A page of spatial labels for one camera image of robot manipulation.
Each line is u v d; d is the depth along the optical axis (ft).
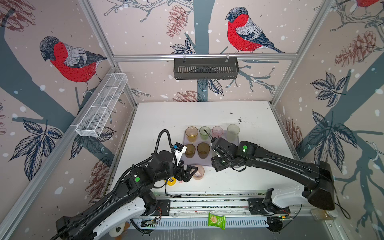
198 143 2.86
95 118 2.38
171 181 2.61
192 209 2.43
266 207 2.14
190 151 3.03
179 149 2.01
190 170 1.97
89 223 1.37
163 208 2.39
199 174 2.79
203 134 3.26
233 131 3.29
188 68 3.50
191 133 3.19
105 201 1.44
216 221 2.25
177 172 1.96
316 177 1.34
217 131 3.24
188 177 1.95
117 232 2.15
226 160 2.13
